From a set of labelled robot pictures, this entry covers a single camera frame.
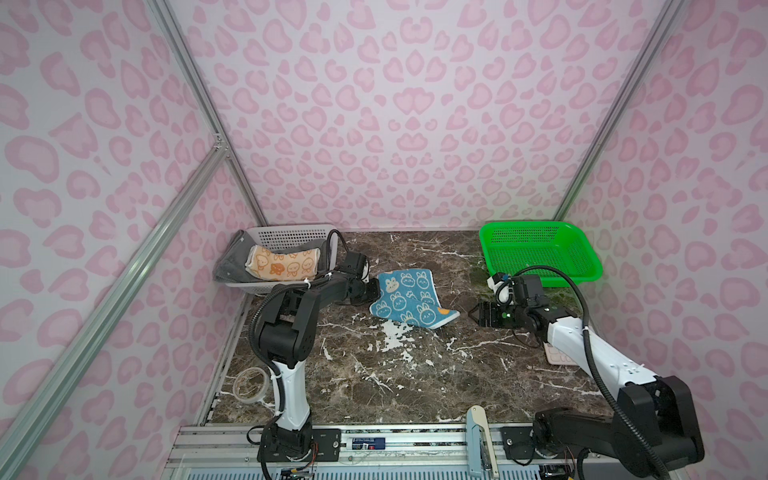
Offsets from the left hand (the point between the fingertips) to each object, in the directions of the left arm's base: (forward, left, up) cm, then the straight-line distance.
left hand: (383, 290), depth 99 cm
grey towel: (+3, +47, +11) cm, 48 cm away
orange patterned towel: (+9, +39, +3) cm, 40 cm away
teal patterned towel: (-3, -9, +1) cm, 9 cm away
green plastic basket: (+20, -49, -3) cm, 53 cm away
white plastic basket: (+22, +36, +4) cm, 42 cm away
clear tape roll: (-28, +37, -3) cm, 46 cm away
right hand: (-13, -28, +8) cm, 32 cm away
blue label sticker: (-43, +3, 0) cm, 44 cm away
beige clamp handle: (-39, -23, +1) cm, 46 cm away
